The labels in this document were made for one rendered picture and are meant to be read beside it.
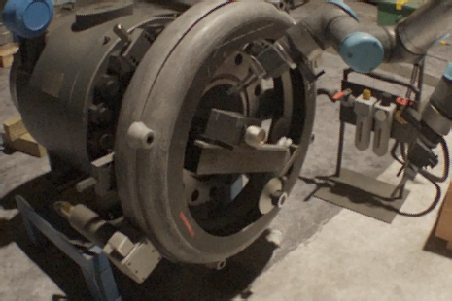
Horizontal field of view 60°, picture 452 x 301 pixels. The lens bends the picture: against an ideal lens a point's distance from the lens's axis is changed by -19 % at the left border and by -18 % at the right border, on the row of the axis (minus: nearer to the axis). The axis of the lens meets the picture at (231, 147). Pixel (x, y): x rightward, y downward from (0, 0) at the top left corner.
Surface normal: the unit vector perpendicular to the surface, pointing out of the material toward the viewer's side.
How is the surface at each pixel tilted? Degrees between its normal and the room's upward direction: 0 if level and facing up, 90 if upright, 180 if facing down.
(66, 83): 59
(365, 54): 102
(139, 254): 90
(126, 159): 75
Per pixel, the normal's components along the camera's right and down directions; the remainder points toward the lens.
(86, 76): -0.51, -0.22
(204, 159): 0.79, 0.28
